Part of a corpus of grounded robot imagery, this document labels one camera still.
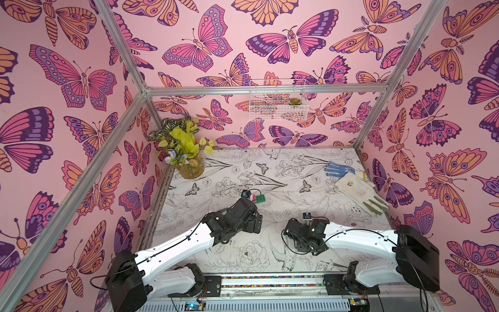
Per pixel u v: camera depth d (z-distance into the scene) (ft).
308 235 1.95
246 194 2.28
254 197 3.11
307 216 2.52
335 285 2.39
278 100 3.12
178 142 3.10
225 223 1.82
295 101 3.02
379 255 1.54
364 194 3.27
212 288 2.40
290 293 2.39
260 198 3.17
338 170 3.59
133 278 1.30
